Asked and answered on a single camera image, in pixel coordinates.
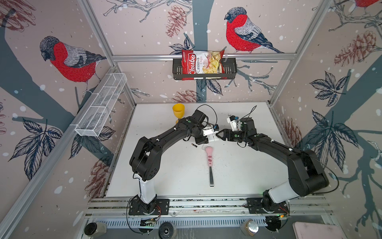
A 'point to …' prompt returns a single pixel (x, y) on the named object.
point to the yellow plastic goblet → (178, 111)
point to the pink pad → (314, 230)
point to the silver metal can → (251, 227)
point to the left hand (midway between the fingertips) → (205, 136)
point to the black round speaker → (165, 230)
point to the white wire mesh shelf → (100, 105)
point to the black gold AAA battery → (194, 145)
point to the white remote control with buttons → (213, 137)
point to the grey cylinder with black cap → (93, 229)
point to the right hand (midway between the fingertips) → (218, 136)
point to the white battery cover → (205, 145)
